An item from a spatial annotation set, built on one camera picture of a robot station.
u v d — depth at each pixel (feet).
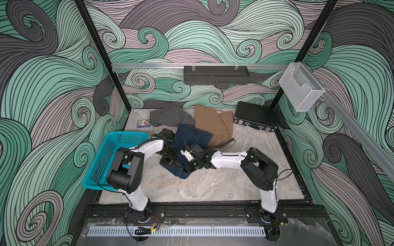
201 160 2.33
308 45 2.79
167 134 2.54
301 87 2.55
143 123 3.61
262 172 1.60
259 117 3.90
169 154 2.49
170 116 3.62
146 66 6.48
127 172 1.52
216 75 3.13
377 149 1.72
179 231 2.29
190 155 2.46
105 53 2.90
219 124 3.53
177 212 2.44
